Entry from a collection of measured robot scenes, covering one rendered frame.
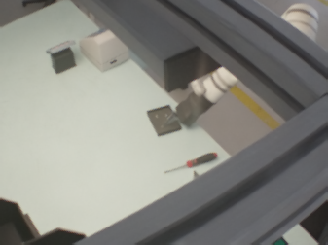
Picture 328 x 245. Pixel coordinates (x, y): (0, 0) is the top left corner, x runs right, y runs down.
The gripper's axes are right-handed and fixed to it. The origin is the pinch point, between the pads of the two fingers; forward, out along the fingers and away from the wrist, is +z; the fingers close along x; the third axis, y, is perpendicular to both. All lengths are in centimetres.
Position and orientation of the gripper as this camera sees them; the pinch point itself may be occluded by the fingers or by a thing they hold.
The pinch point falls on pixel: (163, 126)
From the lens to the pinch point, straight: 155.9
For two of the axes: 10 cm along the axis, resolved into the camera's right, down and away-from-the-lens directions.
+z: -6.7, 6.2, 4.0
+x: -2.3, -6.9, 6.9
